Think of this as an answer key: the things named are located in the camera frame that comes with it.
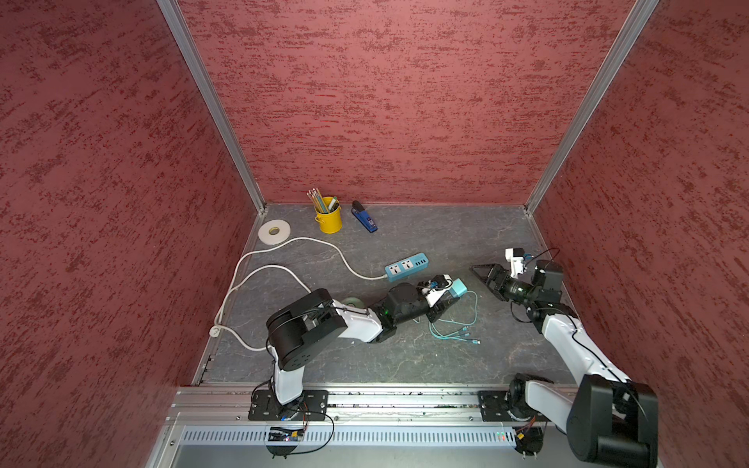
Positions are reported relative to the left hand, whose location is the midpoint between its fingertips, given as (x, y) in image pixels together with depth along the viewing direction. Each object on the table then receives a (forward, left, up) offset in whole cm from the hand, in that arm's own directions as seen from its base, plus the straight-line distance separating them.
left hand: (453, 295), depth 81 cm
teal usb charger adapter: (0, -1, +4) cm, 4 cm away
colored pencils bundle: (+36, +44, +2) cm, 57 cm away
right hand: (+5, -6, +2) cm, 8 cm away
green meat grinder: (-2, +28, -2) cm, 28 cm away
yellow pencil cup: (+34, +41, -8) cm, 54 cm away
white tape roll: (+34, +64, -13) cm, 73 cm away
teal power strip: (+16, +12, -11) cm, 23 cm away
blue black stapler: (+43, +31, -10) cm, 54 cm away
